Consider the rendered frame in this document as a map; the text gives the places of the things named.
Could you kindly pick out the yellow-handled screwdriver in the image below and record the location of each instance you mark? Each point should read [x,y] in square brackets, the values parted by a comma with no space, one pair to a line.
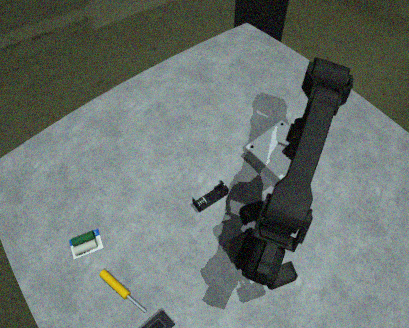
[111,281]

